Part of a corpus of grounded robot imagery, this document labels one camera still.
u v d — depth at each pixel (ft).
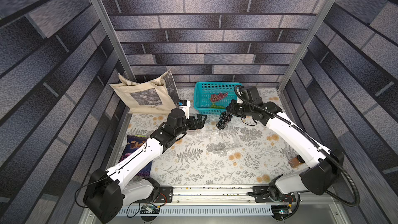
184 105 2.25
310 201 2.38
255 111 1.79
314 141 1.43
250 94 1.87
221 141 3.04
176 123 1.93
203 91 3.74
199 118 2.26
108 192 1.27
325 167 1.30
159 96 3.08
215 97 3.61
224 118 2.55
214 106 3.39
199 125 2.24
